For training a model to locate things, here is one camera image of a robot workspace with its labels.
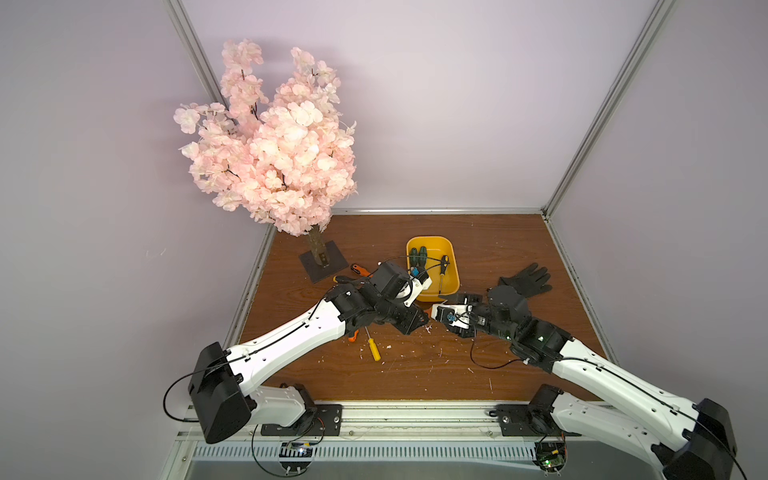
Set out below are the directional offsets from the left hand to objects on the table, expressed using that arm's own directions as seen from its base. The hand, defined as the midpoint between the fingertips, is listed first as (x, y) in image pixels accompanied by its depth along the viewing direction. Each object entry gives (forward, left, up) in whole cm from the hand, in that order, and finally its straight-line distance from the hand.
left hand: (429, 320), depth 71 cm
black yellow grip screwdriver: (+30, -9, -17) cm, 35 cm away
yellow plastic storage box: (+35, -6, -15) cm, 39 cm away
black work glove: (+22, -37, -18) cm, 47 cm away
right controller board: (-25, -29, -20) cm, 44 cm away
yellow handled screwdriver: (-1, +15, -18) cm, 23 cm away
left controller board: (-25, +33, -21) cm, 46 cm away
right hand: (+6, -4, +3) cm, 7 cm away
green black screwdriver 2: (+30, -1, -16) cm, 34 cm away
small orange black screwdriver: (+2, +20, -17) cm, 26 cm away
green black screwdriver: (+31, +2, -16) cm, 35 cm away
